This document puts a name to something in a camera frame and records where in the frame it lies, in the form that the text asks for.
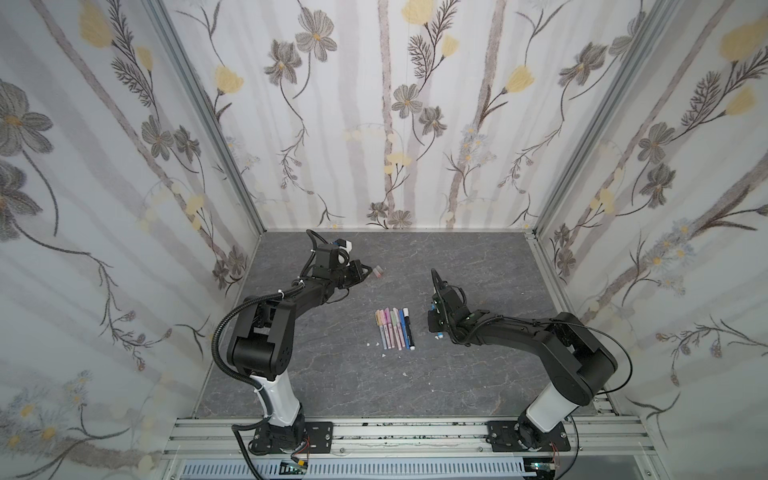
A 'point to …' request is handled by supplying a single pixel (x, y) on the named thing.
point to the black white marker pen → (409, 331)
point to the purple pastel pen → (388, 321)
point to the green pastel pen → (395, 330)
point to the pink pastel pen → (384, 323)
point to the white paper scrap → (368, 344)
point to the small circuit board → (289, 468)
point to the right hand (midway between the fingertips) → (433, 311)
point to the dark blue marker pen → (404, 329)
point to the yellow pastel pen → (379, 322)
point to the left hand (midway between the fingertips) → (375, 266)
